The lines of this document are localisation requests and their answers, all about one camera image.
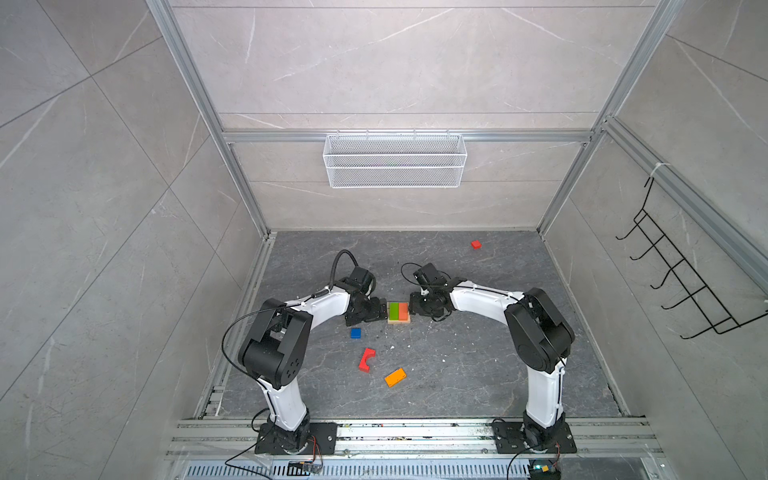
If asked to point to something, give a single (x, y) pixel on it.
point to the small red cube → (476, 244)
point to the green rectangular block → (393, 311)
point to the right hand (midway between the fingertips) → (414, 306)
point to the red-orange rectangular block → (403, 311)
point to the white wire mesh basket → (395, 160)
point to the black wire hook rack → (677, 266)
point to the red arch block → (363, 365)
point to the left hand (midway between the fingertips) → (376, 310)
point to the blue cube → (355, 333)
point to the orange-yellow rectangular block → (395, 377)
